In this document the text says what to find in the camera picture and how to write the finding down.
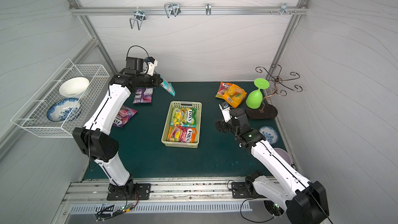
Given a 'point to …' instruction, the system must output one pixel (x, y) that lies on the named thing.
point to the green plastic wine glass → (254, 99)
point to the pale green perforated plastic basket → (182, 128)
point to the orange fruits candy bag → (223, 87)
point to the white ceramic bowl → (73, 87)
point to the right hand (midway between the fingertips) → (225, 114)
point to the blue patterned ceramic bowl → (64, 110)
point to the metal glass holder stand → (270, 111)
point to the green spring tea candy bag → (183, 117)
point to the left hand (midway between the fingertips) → (163, 79)
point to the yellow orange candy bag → (235, 95)
